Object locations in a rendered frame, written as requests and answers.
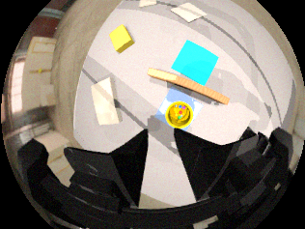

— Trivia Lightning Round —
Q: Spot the yellow rectangular block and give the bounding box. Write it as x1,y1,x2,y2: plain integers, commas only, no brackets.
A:
110,25,134,54

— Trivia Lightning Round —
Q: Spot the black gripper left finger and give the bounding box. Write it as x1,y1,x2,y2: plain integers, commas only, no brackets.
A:
63,129,148,209

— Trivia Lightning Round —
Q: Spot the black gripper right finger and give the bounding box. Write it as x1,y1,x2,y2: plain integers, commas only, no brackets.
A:
175,127,259,203

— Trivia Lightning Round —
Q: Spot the cream flat rectangular block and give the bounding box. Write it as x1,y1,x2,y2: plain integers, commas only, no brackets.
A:
91,76,122,126

